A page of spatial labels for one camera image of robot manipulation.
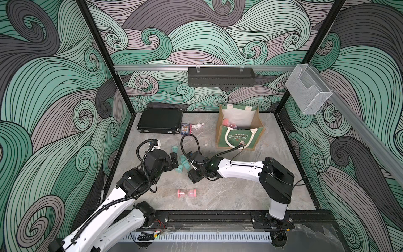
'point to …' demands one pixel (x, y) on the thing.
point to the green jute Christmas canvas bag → (239, 127)
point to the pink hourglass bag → (225, 122)
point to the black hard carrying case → (160, 120)
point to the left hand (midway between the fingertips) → (169, 155)
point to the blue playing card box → (184, 128)
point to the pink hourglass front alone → (191, 193)
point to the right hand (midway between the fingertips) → (192, 175)
